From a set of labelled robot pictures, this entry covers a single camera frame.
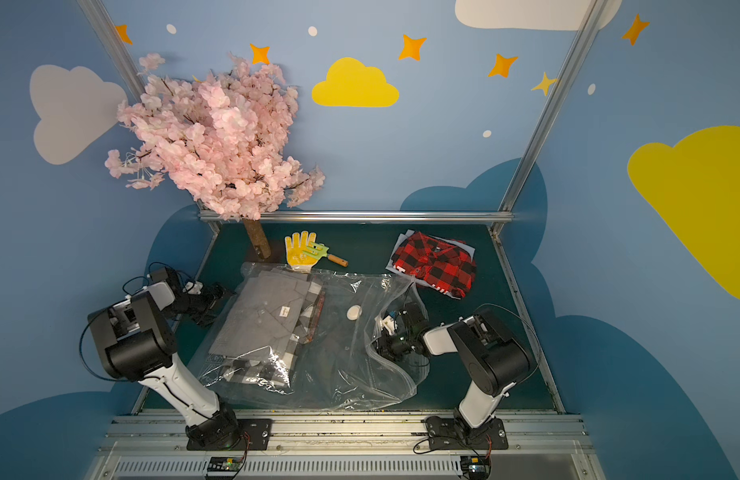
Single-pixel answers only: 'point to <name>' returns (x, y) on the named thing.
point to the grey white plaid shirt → (278, 372)
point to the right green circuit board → (476, 467)
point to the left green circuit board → (217, 463)
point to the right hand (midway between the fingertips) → (369, 352)
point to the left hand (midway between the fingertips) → (228, 301)
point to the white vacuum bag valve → (354, 312)
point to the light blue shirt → (390, 268)
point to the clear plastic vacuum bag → (339, 368)
